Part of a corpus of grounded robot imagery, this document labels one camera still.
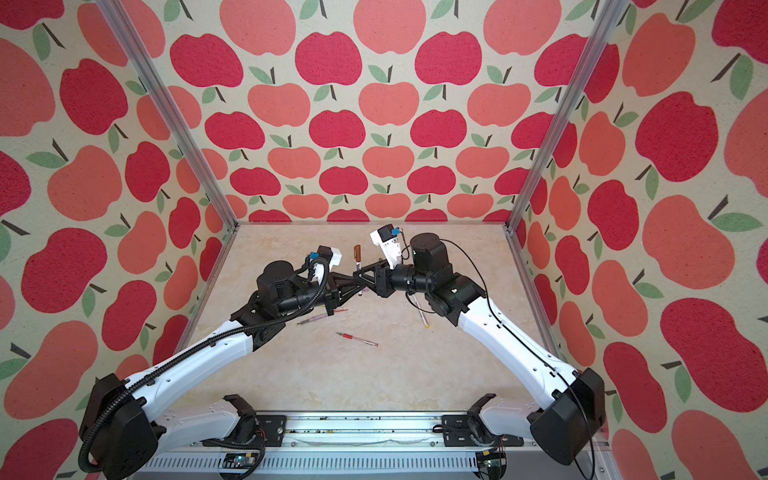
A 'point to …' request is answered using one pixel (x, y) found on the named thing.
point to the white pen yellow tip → (422, 316)
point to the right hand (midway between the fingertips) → (364, 271)
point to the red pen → (352, 337)
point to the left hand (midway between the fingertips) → (366, 287)
